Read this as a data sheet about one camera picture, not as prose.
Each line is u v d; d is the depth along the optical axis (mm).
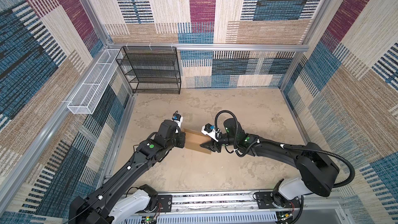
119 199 545
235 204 745
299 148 483
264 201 732
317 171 435
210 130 685
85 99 703
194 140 776
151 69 1114
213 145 702
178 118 687
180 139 687
